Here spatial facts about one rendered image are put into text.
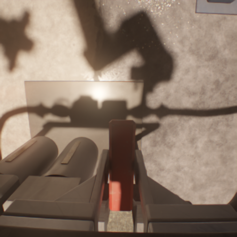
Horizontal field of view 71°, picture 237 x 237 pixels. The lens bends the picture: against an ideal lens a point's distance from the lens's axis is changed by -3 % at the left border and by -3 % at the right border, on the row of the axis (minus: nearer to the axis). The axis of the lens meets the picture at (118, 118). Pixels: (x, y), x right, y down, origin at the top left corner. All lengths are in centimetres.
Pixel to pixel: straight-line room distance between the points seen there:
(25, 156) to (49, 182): 11
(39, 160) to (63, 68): 37
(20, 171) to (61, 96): 38
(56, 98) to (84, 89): 11
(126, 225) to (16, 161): 21
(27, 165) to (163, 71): 49
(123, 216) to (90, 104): 48
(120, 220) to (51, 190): 9
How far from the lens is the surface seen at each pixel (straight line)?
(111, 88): 60
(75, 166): 29
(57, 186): 24
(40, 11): 69
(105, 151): 15
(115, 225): 20
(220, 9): 70
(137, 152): 15
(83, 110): 63
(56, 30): 66
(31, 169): 33
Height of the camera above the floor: 61
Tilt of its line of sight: 75 degrees down
